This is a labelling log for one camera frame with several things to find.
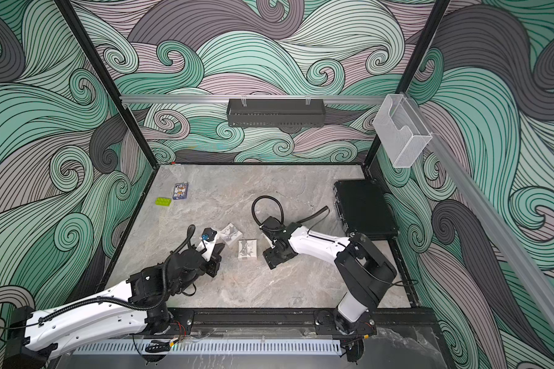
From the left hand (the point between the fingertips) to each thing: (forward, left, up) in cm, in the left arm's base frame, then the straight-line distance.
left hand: (223, 244), depth 74 cm
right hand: (+1, -17, -16) cm, 23 cm away
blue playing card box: (+34, +28, -15) cm, 46 cm away
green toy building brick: (+28, +35, -16) cm, 47 cm away
